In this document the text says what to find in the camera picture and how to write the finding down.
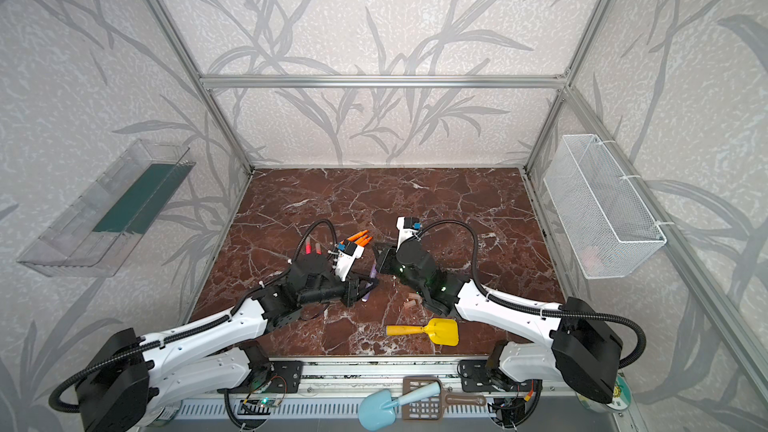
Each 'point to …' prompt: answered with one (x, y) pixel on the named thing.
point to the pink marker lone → (318, 248)
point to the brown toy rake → (431, 407)
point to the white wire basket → (604, 224)
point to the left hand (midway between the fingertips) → (379, 274)
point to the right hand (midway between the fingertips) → (371, 239)
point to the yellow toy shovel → (442, 330)
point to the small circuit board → (256, 407)
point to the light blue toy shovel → (378, 411)
